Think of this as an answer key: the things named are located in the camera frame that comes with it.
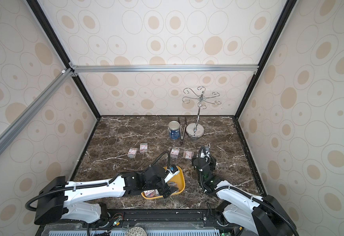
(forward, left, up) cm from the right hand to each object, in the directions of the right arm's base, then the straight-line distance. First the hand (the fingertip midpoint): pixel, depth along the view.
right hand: (208, 155), depth 85 cm
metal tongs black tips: (+21, +16, -8) cm, 27 cm away
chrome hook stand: (+26, +6, -8) cm, 28 cm away
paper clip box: (+4, +49, -8) cm, 49 cm away
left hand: (-18, +18, +2) cm, 25 cm away
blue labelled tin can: (+20, +22, 0) cm, 29 cm away
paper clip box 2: (+9, +42, -7) cm, 43 cm away
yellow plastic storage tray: (-11, +17, -9) cm, 22 cm away
